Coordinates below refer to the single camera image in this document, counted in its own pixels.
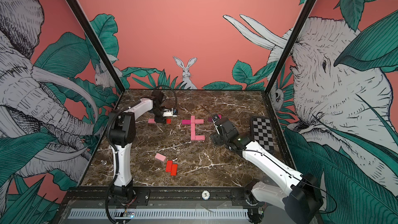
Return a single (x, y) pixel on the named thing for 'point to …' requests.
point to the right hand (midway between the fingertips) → (220, 128)
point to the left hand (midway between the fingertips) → (164, 114)
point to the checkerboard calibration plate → (262, 131)
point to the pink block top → (199, 121)
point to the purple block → (210, 119)
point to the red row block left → (174, 169)
